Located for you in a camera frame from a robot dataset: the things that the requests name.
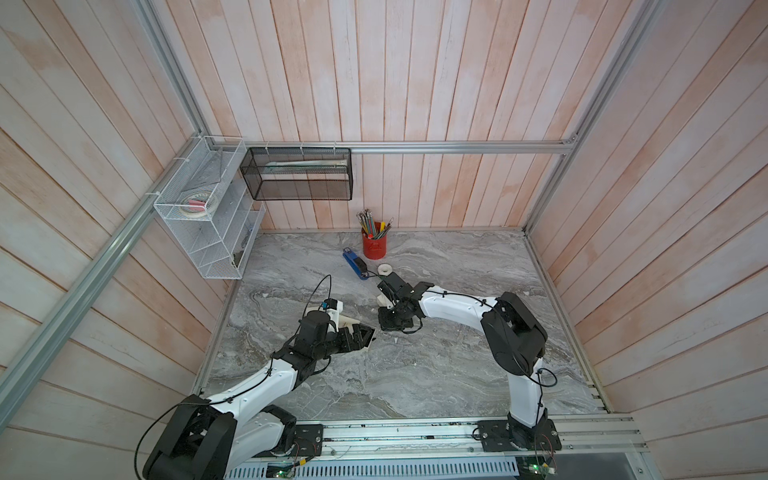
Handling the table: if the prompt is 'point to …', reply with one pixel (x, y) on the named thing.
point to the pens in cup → (366, 221)
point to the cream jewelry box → (345, 321)
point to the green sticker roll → (384, 269)
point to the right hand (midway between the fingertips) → (381, 326)
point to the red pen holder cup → (374, 248)
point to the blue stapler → (359, 265)
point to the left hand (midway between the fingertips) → (359, 336)
